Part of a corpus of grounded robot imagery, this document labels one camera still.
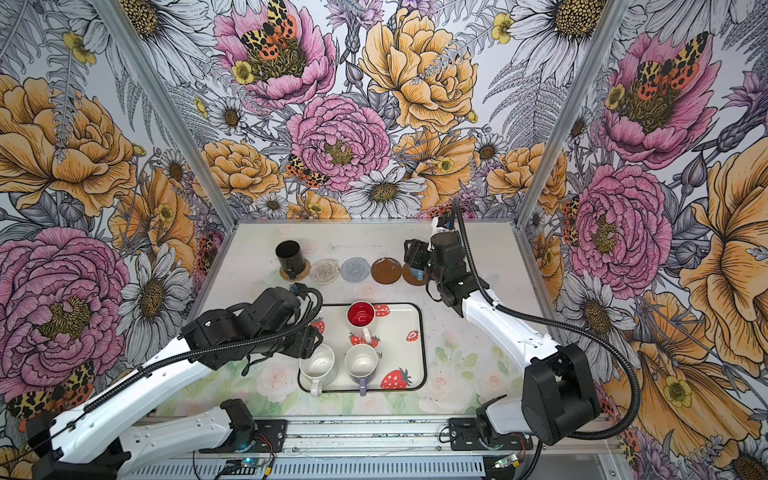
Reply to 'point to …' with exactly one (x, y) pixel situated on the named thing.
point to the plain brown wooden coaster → (410, 278)
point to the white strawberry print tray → (398, 337)
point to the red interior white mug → (362, 315)
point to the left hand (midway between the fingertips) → (303, 347)
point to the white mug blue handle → (418, 273)
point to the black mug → (291, 257)
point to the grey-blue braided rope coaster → (355, 270)
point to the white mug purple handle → (361, 361)
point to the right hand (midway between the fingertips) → (412, 252)
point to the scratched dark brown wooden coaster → (386, 270)
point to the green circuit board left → (245, 466)
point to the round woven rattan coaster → (300, 277)
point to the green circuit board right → (510, 460)
